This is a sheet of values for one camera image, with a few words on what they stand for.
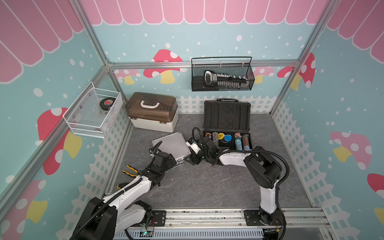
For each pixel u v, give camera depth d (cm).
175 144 104
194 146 83
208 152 74
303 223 75
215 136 100
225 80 88
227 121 106
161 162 66
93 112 81
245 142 98
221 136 102
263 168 51
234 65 90
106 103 79
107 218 41
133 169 90
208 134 103
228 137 102
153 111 94
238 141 97
